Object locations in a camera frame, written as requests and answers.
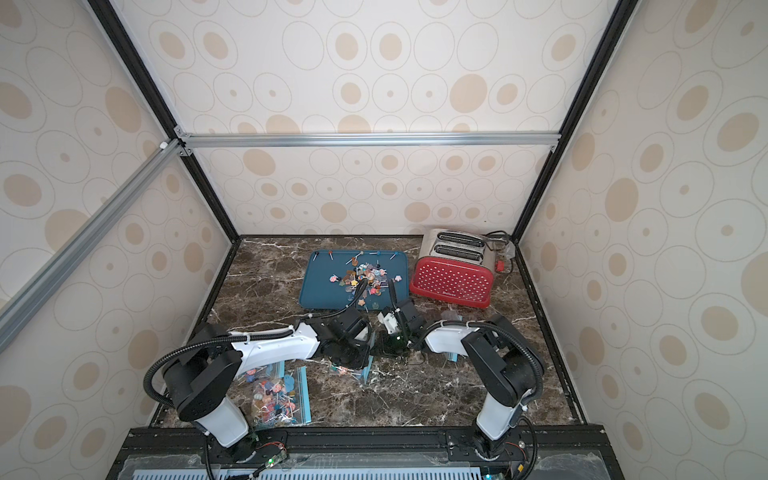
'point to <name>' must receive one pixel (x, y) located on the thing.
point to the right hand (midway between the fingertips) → (380, 349)
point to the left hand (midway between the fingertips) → (376, 364)
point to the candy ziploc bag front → (280, 410)
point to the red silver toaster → (455, 265)
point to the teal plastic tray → (318, 292)
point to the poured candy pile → (357, 272)
